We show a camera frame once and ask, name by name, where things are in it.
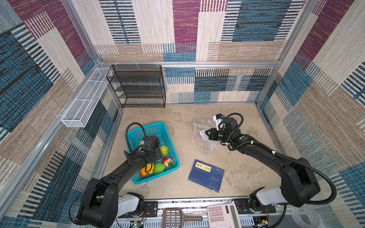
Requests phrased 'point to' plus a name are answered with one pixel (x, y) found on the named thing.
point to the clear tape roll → (314, 216)
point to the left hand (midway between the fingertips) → (156, 152)
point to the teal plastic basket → (136, 134)
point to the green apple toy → (158, 168)
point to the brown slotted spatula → (173, 218)
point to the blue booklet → (207, 175)
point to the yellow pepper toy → (149, 167)
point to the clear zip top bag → (200, 140)
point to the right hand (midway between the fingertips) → (205, 134)
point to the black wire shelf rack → (138, 86)
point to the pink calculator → (224, 215)
